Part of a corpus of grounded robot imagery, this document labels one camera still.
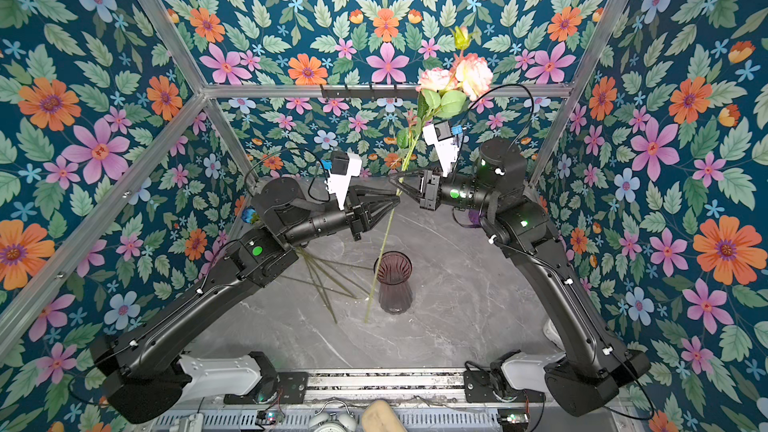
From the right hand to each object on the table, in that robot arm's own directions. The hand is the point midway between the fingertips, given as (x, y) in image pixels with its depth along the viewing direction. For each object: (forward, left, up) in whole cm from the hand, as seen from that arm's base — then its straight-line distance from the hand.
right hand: (402, 170), depth 53 cm
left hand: (-5, +1, -2) cm, 6 cm away
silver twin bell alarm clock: (-33, +16, -48) cm, 60 cm away
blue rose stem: (+23, +57, -43) cm, 75 cm away
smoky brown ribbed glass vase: (-2, +4, -48) cm, 48 cm away
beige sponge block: (-33, +5, -45) cm, 56 cm away
